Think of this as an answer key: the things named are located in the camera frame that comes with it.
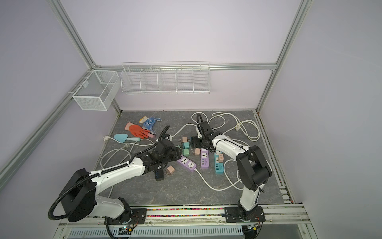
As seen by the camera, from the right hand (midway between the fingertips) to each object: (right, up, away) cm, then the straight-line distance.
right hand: (195, 144), depth 92 cm
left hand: (-9, -4, -8) cm, 13 cm away
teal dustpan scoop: (-53, +3, +13) cm, 54 cm away
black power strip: (-21, -17, -8) cm, 28 cm away
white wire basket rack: (-20, +44, +6) cm, 49 cm away
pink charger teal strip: (+15, -7, -6) cm, 18 cm away
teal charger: (-6, -1, +6) cm, 8 cm away
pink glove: (-51, +10, +16) cm, 54 cm away
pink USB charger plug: (-8, +2, +10) cm, 12 cm away
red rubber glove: (-42, +7, +13) cm, 44 cm away
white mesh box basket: (-66, +35, +7) cm, 75 cm away
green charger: (-6, -5, +2) cm, 8 cm away
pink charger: (-15, -14, -6) cm, 21 cm away
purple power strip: (+6, -9, -1) cm, 10 cm away
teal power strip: (+14, -13, -5) cm, 20 cm away
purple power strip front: (-5, -12, -3) cm, 13 cm away
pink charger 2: (+1, -5, +2) cm, 5 cm away
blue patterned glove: (-35, +13, +19) cm, 42 cm away
